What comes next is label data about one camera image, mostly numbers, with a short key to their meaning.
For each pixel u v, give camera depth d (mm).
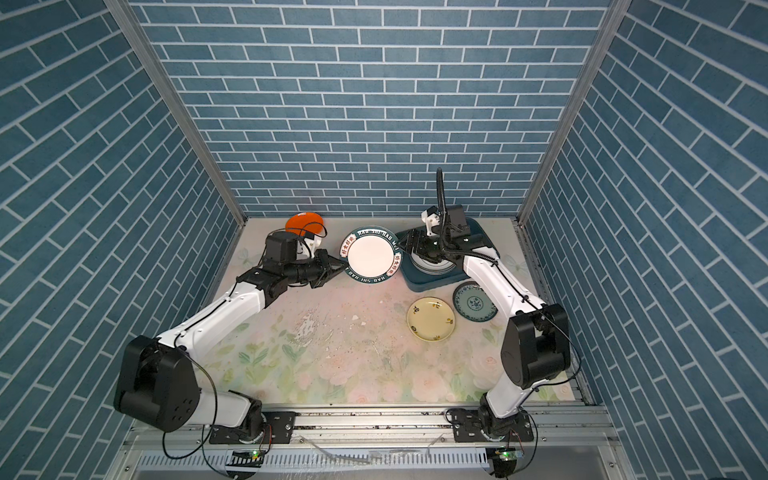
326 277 739
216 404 418
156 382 412
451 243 654
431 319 933
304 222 1198
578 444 742
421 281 990
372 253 843
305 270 715
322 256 740
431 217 788
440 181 652
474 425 735
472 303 966
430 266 1038
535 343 457
